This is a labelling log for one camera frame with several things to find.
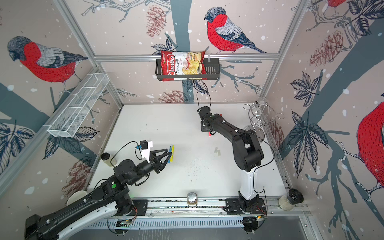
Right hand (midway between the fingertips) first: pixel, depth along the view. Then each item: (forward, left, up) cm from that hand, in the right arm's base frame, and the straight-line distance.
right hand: (206, 128), depth 97 cm
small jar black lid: (-23, +58, +3) cm, 62 cm away
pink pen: (-4, -2, -1) cm, 4 cm away
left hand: (-28, +17, +19) cm, 38 cm away
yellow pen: (-29, +16, +17) cm, 38 cm away
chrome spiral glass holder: (+10, -36, +4) cm, 38 cm away
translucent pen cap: (-12, -6, -8) cm, 16 cm away
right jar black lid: (-39, -41, +2) cm, 57 cm away
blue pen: (-27, +17, +19) cm, 37 cm away
